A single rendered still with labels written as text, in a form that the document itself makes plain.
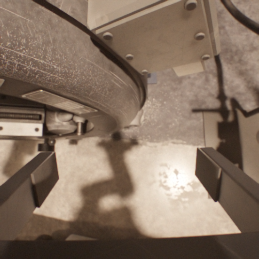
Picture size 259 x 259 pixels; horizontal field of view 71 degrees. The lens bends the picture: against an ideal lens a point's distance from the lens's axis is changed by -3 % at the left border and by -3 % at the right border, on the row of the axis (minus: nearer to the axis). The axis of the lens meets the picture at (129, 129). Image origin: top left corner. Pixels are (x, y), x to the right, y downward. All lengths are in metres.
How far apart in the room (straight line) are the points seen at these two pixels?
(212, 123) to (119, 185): 0.55
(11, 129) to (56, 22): 0.34
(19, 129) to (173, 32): 0.40
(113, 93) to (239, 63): 0.96
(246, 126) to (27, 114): 0.92
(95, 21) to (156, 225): 0.91
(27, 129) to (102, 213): 0.64
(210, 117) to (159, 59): 0.79
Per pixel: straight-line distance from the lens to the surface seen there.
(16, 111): 0.52
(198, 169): 0.17
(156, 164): 0.93
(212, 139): 0.97
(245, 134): 1.04
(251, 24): 0.87
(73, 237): 0.98
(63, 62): 0.19
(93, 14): 0.18
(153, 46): 0.19
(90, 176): 0.98
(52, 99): 0.24
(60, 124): 0.48
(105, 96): 0.24
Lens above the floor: 0.93
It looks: 79 degrees down
